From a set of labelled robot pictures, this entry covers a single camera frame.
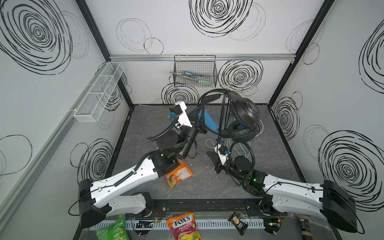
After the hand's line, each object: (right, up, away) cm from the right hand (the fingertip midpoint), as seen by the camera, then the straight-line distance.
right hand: (206, 154), depth 72 cm
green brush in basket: (-3, +39, +15) cm, 42 cm away
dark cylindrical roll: (+44, -32, -5) cm, 54 cm away
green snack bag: (-40, -32, -7) cm, 51 cm away
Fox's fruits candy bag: (-10, -31, -6) cm, 33 cm away
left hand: (-3, +22, -17) cm, 28 cm away
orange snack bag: (-13, -13, +10) cm, 21 cm away
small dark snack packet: (+15, -32, -4) cm, 35 cm away
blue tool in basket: (-7, +44, +18) cm, 48 cm away
